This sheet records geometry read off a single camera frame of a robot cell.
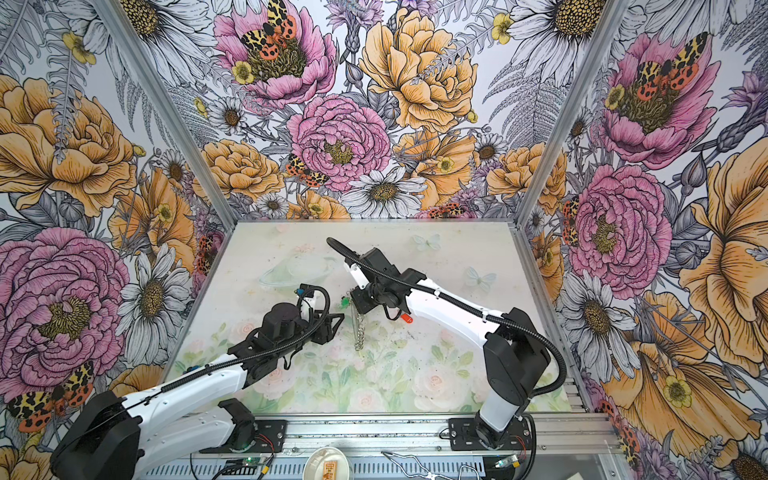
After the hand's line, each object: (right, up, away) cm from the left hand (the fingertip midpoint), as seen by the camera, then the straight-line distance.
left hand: (335, 322), depth 84 cm
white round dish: (+1, -29, -14) cm, 32 cm away
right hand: (+7, +5, -1) cm, 9 cm away
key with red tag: (+20, -2, +13) cm, 24 cm away
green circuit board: (-20, -32, -11) cm, 39 cm away
